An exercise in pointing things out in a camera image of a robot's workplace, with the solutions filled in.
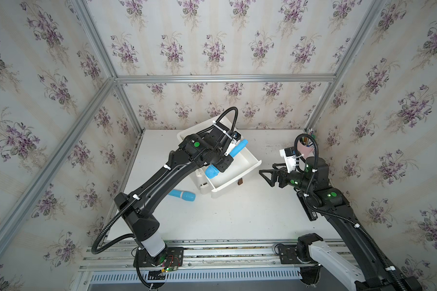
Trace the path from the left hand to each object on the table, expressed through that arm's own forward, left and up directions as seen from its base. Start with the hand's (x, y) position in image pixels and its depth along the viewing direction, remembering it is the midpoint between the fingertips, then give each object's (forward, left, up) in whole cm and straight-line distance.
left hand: (226, 158), depth 72 cm
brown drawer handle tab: (-6, -6, -9) cm, 12 cm away
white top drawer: (+7, -10, -12) cm, 17 cm away
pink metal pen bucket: (+20, -46, -19) cm, 54 cm away
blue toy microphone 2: (-4, +20, -24) cm, 32 cm away
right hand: (-3, -18, -2) cm, 19 cm away
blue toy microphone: (-7, +6, +2) cm, 9 cm away
